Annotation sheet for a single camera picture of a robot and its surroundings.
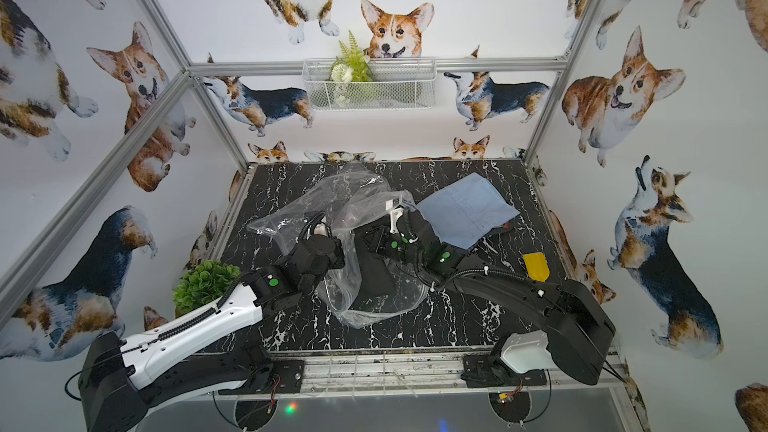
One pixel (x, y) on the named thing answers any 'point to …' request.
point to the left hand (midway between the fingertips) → (343, 235)
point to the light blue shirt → (467, 210)
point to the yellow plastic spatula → (537, 266)
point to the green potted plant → (203, 284)
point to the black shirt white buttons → (376, 289)
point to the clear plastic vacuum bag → (353, 198)
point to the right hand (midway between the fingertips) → (353, 237)
